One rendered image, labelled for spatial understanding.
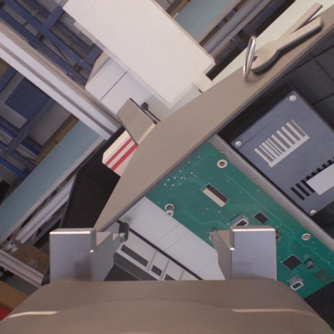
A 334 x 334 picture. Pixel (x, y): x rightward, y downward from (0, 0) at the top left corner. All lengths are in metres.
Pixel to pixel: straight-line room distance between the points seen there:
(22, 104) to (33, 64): 3.46
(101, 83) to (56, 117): 4.11
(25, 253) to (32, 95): 1.57
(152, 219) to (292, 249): 0.10
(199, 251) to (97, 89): 0.51
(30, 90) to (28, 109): 0.20
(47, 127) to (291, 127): 4.73
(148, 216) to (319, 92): 0.14
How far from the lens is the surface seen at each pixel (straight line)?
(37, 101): 4.34
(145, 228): 0.31
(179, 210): 0.29
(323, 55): 0.27
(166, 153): 0.27
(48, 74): 0.94
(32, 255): 4.65
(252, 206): 0.29
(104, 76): 0.78
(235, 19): 1.60
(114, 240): 0.16
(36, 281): 2.20
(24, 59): 0.94
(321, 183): 0.30
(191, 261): 0.33
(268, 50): 0.25
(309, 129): 0.28
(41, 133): 5.01
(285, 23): 0.89
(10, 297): 2.20
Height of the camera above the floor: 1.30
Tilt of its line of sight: 21 degrees down
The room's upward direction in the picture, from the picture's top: 51 degrees counter-clockwise
